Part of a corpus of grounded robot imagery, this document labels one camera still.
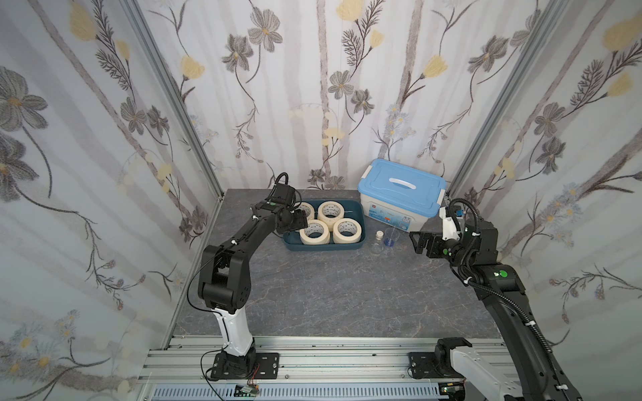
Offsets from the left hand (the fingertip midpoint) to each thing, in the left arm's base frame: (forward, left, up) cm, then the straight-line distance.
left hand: (303, 221), depth 93 cm
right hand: (-17, -40, +15) cm, 46 cm away
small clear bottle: (-5, -30, -13) cm, 33 cm away
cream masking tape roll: (+12, -1, -8) cm, 15 cm away
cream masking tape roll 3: (+3, -17, -12) cm, 21 cm away
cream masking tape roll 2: (+2, -5, -12) cm, 13 cm away
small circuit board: (-52, +17, -13) cm, 56 cm away
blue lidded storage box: (+10, -38, +3) cm, 39 cm away
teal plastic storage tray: (+14, -22, -10) cm, 28 cm away
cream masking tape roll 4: (+14, -11, -12) cm, 21 cm away
